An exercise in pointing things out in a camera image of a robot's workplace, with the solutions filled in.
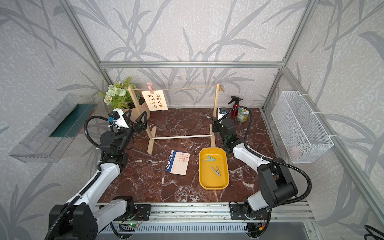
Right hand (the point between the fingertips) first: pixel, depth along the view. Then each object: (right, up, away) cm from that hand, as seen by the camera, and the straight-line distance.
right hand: (216, 115), depth 87 cm
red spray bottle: (+16, +4, +26) cm, 31 cm away
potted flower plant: (-59, +12, +2) cm, 60 cm away
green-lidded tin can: (+21, +1, +21) cm, 30 cm away
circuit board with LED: (-42, -53, -16) cm, 69 cm away
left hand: (-39, +1, -16) cm, 42 cm away
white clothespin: (0, -33, 0) cm, 33 cm away
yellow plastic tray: (-2, -31, 0) cm, 31 cm away
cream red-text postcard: (-22, -30, +4) cm, 37 cm away
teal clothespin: (-2, -27, +5) cm, 27 cm away
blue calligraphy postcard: (-28, -28, +5) cm, 40 cm away
